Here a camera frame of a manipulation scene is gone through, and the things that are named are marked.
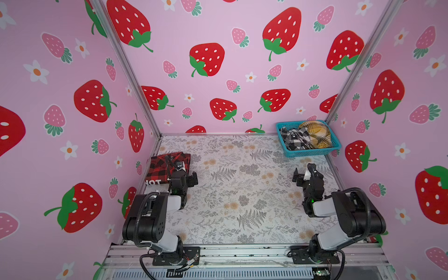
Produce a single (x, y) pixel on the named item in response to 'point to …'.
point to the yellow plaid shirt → (319, 134)
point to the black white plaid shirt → (296, 139)
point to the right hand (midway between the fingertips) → (307, 169)
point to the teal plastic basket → (336, 145)
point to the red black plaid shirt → (160, 166)
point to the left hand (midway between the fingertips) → (185, 172)
